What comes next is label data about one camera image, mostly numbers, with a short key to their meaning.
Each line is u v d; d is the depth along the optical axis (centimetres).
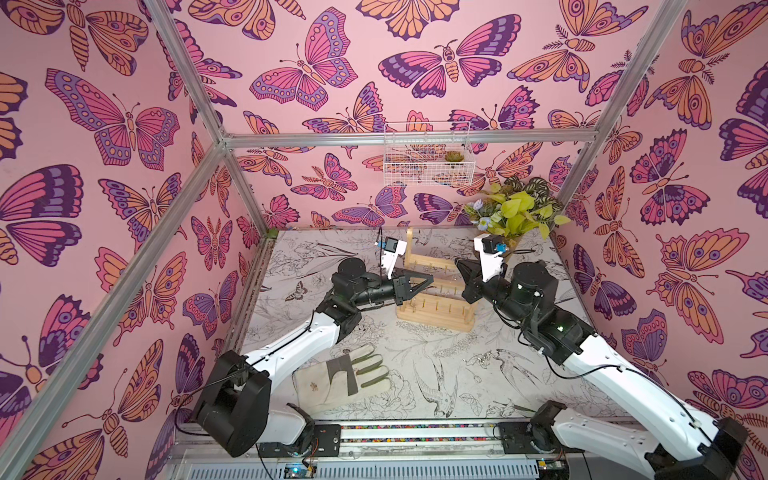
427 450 73
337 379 83
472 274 62
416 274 67
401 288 63
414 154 97
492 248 55
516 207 92
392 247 65
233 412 41
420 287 67
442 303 90
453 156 92
